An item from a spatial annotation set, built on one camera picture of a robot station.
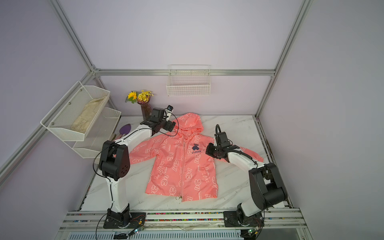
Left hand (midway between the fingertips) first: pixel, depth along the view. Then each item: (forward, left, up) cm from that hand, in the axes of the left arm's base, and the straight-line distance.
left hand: (166, 121), depth 99 cm
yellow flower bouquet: (+12, +16, +10) cm, 23 cm away
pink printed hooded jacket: (-27, -10, -14) cm, 33 cm away
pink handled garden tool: (-3, +37, -14) cm, 40 cm away
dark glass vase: (+12, +16, -2) cm, 20 cm away
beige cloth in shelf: (-14, +39, +16) cm, 45 cm away
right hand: (-20, -27, -7) cm, 34 cm away
